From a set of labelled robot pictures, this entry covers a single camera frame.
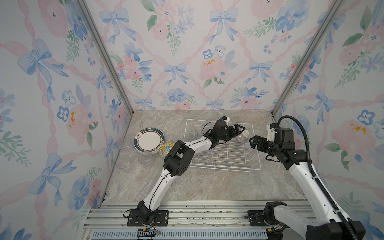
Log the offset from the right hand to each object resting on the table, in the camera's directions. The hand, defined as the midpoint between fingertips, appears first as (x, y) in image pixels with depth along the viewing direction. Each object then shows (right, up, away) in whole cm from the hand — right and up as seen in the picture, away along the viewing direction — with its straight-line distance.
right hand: (257, 140), depth 79 cm
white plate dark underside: (-64, -2, +21) cm, 67 cm away
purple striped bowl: (-2, +1, +16) cm, 16 cm away
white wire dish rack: (-12, -10, +16) cm, 23 cm away
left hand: (-3, +5, +12) cm, 13 cm away
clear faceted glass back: (-78, -3, +20) cm, 81 cm away
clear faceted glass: (-77, -14, +14) cm, 79 cm away
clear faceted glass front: (-64, -12, +13) cm, 66 cm away
